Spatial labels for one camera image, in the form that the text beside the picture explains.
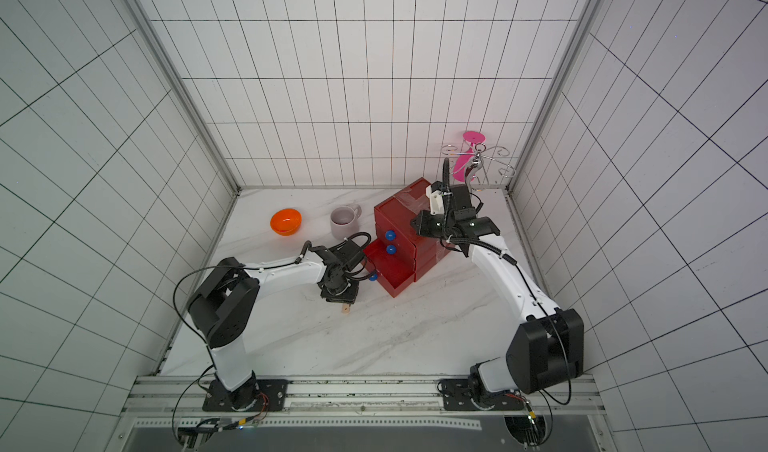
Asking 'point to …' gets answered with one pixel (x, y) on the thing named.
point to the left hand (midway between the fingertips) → (343, 304)
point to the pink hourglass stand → (461, 163)
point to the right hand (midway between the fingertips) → (415, 222)
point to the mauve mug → (344, 221)
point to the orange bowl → (286, 222)
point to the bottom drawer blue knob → (373, 277)
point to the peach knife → (346, 308)
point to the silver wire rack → (470, 162)
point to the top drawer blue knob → (390, 235)
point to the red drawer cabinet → (401, 255)
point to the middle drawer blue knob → (391, 249)
